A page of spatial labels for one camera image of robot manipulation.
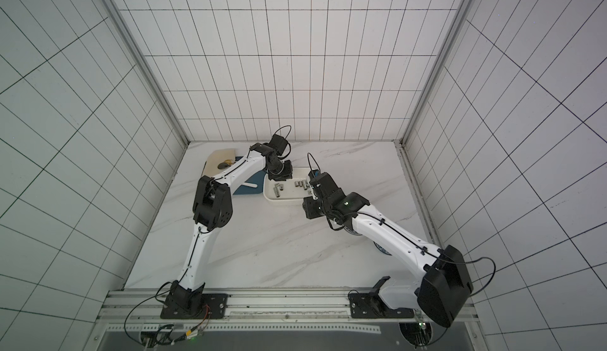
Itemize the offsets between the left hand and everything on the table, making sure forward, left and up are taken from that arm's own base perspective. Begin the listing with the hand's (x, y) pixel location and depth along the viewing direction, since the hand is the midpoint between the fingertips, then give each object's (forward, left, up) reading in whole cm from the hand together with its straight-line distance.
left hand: (288, 179), depth 99 cm
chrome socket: (+1, -3, -4) cm, 5 cm away
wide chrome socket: (-1, +3, -3) cm, 5 cm away
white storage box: (-4, 0, -4) cm, 6 cm away
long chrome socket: (-3, +6, -5) cm, 8 cm away
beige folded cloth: (+16, +38, -5) cm, 42 cm away
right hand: (-18, -6, +10) cm, 21 cm away
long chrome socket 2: (-1, -8, -3) cm, 9 cm away
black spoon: (+11, +33, -5) cm, 35 cm away
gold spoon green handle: (+13, +29, -4) cm, 32 cm away
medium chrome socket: (+1, -5, -4) cm, 7 cm away
